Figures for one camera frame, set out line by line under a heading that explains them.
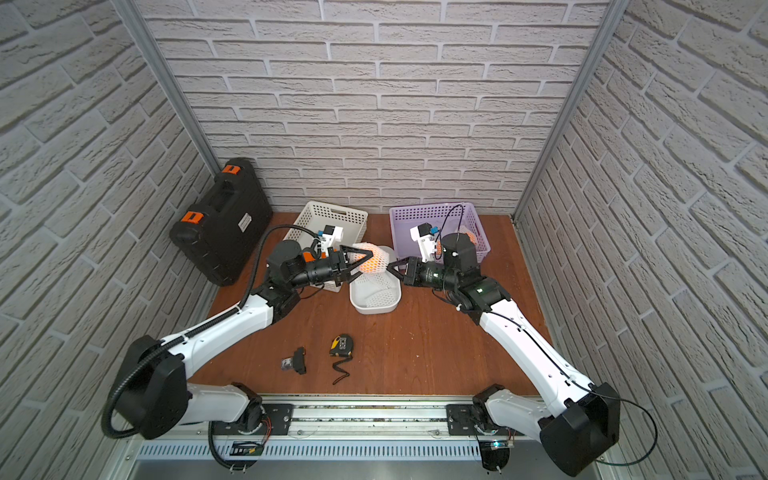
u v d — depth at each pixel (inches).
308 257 26.1
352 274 27.5
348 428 28.6
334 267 24.9
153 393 16.1
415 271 24.4
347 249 25.9
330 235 27.8
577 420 14.8
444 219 46.3
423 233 25.7
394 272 26.8
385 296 35.4
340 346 32.7
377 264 26.7
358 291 38.0
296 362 32.4
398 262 26.6
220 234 34.3
